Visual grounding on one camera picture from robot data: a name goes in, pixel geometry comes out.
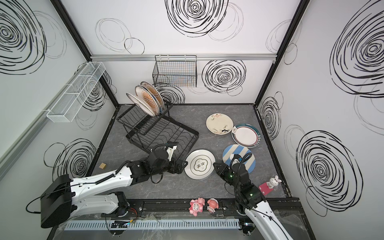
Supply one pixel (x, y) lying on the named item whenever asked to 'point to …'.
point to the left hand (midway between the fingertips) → (184, 162)
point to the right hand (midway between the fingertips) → (211, 168)
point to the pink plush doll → (196, 205)
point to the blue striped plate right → (241, 151)
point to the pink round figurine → (213, 204)
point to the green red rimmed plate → (246, 135)
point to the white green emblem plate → (200, 165)
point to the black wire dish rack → (144, 131)
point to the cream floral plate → (219, 123)
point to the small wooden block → (102, 166)
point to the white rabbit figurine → (273, 182)
